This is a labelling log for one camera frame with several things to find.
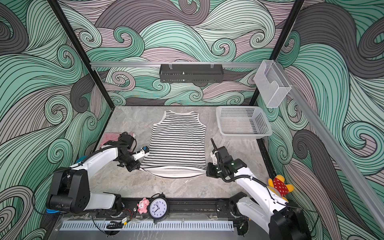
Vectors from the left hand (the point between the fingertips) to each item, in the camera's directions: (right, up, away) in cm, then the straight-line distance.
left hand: (136, 164), depth 86 cm
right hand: (+41, -3, -5) cm, 41 cm away
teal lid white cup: (-35, +2, +4) cm, 35 cm away
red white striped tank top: (-23, +15, +14) cm, 31 cm away
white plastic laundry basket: (+72, +25, +25) cm, 80 cm away
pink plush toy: (+8, -16, -14) cm, 23 cm away
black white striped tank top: (+23, +8, +12) cm, 26 cm away
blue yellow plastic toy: (-32, -14, -21) cm, 41 cm away
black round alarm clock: (+16, -16, -14) cm, 27 cm away
